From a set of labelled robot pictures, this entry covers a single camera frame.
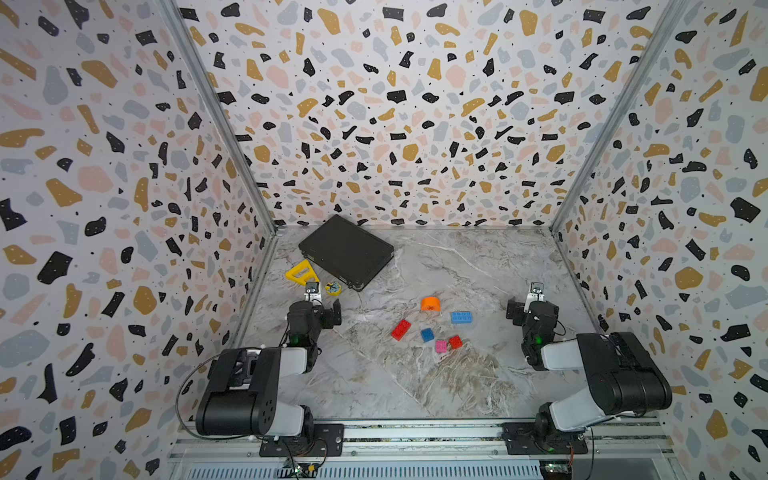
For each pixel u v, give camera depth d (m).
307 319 0.71
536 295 0.80
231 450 0.72
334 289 1.02
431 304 0.98
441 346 0.90
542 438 0.68
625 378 0.45
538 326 0.72
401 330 0.93
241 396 0.44
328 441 0.73
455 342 0.90
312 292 0.80
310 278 1.06
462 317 0.95
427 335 0.92
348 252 1.05
